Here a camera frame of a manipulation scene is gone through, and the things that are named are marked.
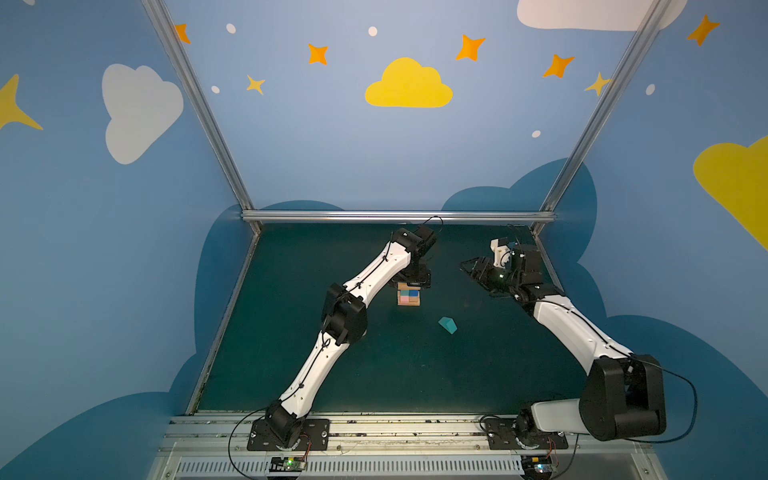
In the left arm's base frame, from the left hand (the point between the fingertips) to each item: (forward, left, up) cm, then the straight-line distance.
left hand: (417, 285), depth 95 cm
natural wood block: (-3, +2, -6) cm, 7 cm away
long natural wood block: (-3, +5, +4) cm, 7 cm away
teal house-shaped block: (-11, -10, -6) cm, 16 cm away
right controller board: (-47, -27, -8) cm, 55 cm away
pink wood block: (-2, +4, -6) cm, 7 cm away
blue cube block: (-1, +1, -4) cm, 4 cm away
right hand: (-1, -13, +12) cm, 18 cm away
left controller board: (-48, +33, -7) cm, 58 cm away
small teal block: (-1, +4, -4) cm, 6 cm away
